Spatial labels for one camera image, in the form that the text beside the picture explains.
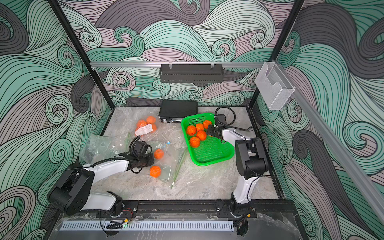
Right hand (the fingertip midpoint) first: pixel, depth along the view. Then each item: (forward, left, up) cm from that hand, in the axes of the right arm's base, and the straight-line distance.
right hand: (210, 130), depth 99 cm
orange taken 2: (+3, +7, +1) cm, 8 cm away
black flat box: (+18, +27, +1) cm, 32 cm away
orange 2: (-4, +6, +2) cm, 8 cm away
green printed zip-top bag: (-10, +74, -2) cm, 75 cm away
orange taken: (-1, +13, +2) cm, 13 cm away
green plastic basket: (-12, 0, -6) cm, 13 cm away
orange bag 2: (-28, +34, 0) cm, 44 cm away
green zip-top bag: (-18, +29, -5) cm, 34 cm away
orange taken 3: (-9, +11, +1) cm, 14 cm away
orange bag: (-17, +33, 0) cm, 37 cm away
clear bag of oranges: (0, +43, +4) cm, 44 cm away
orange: (+6, +2, 0) cm, 7 cm away
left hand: (-19, +37, -3) cm, 41 cm away
